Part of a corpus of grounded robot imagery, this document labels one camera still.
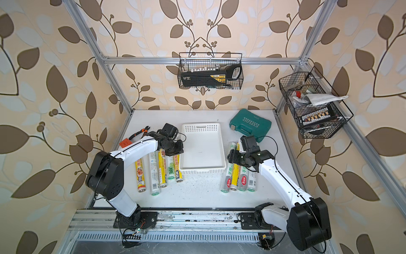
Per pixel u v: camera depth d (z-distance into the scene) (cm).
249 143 64
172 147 77
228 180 83
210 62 90
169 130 74
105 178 46
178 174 86
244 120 108
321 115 66
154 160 92
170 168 87
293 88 84
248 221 73
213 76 82
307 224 39
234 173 87
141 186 83
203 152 99
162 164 90
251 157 59
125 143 97
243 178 83
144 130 108
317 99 63
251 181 83
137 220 66
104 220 76
